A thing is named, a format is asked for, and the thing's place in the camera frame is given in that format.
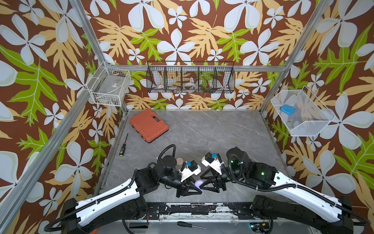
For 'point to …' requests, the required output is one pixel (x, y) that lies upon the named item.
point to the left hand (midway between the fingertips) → (201, 190)
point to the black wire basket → (190, 77)
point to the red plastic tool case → (148, 125)
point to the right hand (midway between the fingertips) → (201, 182)
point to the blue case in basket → (288, 109)
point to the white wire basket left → (108, 86)
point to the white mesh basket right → (302, 113)
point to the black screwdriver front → (189, 225)
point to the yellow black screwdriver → (121, 152)
